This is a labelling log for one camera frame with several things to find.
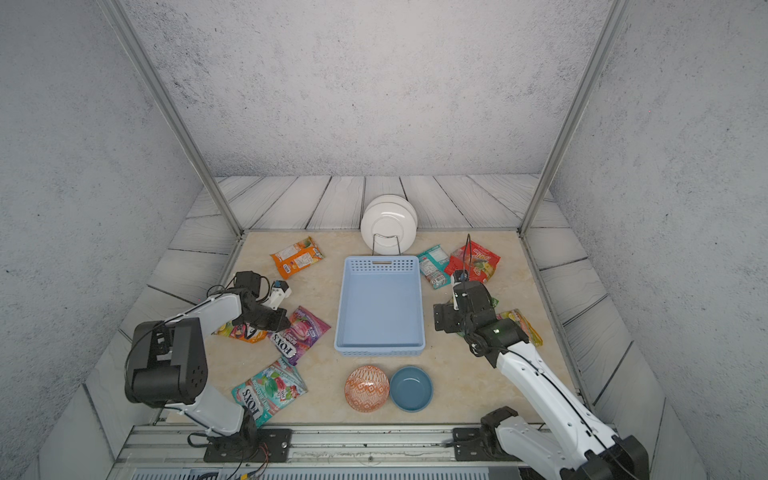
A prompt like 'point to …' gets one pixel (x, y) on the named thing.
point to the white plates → (389, 224)
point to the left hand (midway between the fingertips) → (290, 322)
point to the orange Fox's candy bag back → (302, 255)
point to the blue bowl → (411, 389)
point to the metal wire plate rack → (390, 236)
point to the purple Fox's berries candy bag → (304, 331)
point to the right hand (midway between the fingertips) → (455, 306)
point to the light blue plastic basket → (380, 307)
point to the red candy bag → (479, 262)
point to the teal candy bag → (434, 262)
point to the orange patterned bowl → (366, 388)
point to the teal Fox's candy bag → (268, 392)
